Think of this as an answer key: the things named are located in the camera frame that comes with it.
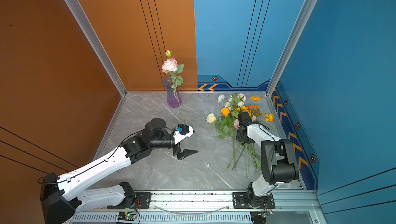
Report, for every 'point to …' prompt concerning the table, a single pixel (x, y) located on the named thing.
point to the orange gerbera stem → (253, 156)
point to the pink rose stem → (177, 95)
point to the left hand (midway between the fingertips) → (195, 139)
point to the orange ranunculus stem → (225, 111)
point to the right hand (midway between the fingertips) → (243, 138)
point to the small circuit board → (127, 216)
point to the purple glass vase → (174, 95)
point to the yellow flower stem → (270, 117)
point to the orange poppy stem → (254, 107)
